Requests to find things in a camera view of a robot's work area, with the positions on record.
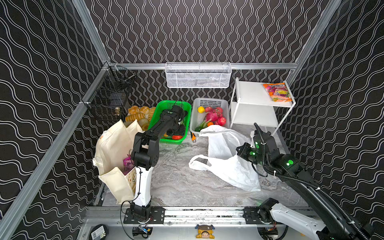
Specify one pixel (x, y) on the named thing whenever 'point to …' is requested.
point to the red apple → (221, 121)
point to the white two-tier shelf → (261, 103)
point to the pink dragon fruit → (213, 114)
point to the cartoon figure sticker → (205, 231)
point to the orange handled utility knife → (193, 138)
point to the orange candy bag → (278, 92)
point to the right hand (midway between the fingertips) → (236, 148)
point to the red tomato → (177, 137)
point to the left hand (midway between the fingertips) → (183, 134)
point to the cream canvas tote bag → (113, 145)
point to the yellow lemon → (201, 109)
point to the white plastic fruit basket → (196, 118)
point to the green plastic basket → (157, 106)
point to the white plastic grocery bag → (223, 159)
